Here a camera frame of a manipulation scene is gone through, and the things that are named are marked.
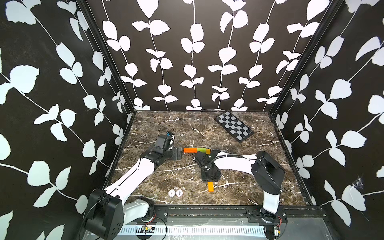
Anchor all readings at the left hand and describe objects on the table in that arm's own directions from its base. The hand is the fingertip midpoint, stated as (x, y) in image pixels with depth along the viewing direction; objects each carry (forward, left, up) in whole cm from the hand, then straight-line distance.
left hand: (176, 148), depth 85 cm
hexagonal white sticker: (-22, -1, -12) cm, 25 cm away
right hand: (-15, -16, -12) cm, 25 cm away
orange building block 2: (-19, -19, -10) cm, 29 cm away
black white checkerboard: (+22, -41, -9) cm, 47 cm away
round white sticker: (-21, +3, -12) cm, 25 cm away
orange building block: (+5, -8, -13) cm, 16 cm away
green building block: (+5, -16, -12) cm, 21 cm away
